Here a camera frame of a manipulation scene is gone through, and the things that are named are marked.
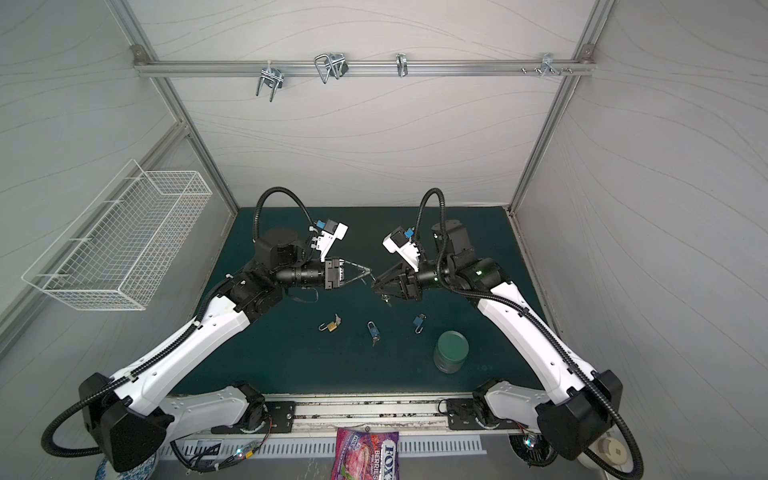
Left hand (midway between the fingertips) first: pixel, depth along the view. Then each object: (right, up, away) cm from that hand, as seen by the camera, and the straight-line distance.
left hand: (372, 269), depth 63 cm
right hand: (+2, -2, +2) cm, 4 cm away
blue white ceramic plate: (-58, -44, +1) cm, 72 cm away
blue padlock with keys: (-1, -22, +25) cm, 33 cm away
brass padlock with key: (-14, -20, +25) cm, 35 cm away
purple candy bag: (-2, -43, +4) cm, 43 cm away
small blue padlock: (+12, -19, +27) cm, 36 cm away
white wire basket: (-60, +4, +5) cm, 60 cm away
